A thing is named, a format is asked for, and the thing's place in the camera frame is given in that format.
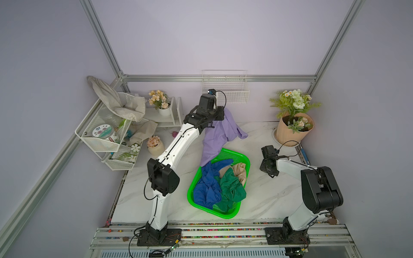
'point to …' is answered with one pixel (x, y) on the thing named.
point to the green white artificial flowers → (293, 102)
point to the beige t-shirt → (239, 169)
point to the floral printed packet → (127, 153)
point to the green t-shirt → (232, 191)
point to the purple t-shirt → (218, 133)
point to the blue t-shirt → (206, 191)
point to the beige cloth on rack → (144, 132)
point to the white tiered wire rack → (123, 126)
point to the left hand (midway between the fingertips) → (222, 109)
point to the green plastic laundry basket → (237, 157)
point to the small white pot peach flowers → (160, 101)
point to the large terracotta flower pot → (293, 128)
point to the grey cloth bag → (132, 106)
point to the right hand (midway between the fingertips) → (268, 170)
